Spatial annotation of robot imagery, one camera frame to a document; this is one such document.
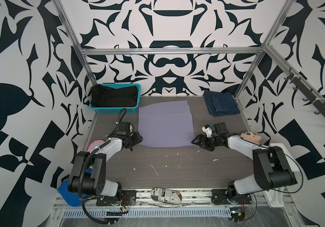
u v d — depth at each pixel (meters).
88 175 0.44
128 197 0.74
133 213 0.71
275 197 0.70
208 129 0.86
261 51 0.91
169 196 0.72
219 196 0.74
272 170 0.44
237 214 0.71
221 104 1.12
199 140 0.81
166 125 1.01
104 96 1.19
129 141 0.78
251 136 0.89
